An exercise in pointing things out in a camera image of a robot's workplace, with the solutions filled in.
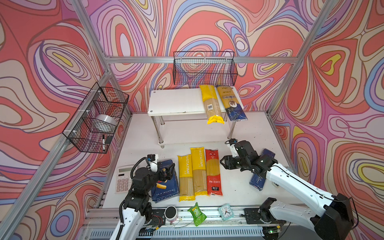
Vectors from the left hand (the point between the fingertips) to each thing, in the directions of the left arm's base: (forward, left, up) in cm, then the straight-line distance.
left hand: (169, 163), depth 80 cm
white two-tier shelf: (+45, -3, -13) cm, 47 cm away
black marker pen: (+4, +31, +14) cm, 34 cm away
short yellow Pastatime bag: (-8, -9, -9) cm, 15 cm away
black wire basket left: (+10, +36, +19) cm, 42 cm away
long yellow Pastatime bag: (0, -17, -10) cm, 19 cm away
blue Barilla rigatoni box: (-13, +3, -6) cm, 14 cm away
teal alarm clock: (-22, -30, -9) cm, 38 cm away
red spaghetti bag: (-5, -25, -10) cm, 27 cm away
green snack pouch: (-24, -16, -11) cm, 31 cm away
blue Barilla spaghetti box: (-7, -49, -8) cm, 50 cm away
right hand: (-1, -31, 0) cm, 31 cm away
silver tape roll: (+15, +30, +21) cm, 40 cm away
